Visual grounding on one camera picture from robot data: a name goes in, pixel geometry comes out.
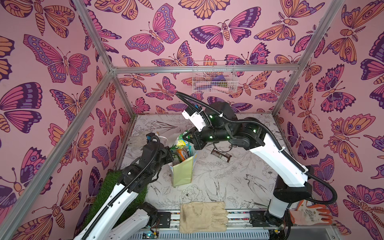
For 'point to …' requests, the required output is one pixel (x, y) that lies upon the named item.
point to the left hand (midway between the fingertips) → (171, 147)
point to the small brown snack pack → (225, 156)
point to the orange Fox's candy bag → (182, 154)
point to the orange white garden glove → (305, 214)
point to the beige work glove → (203, 217)
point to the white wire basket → (215, 77)
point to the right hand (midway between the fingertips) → (183, 134)
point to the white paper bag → (181, 171)
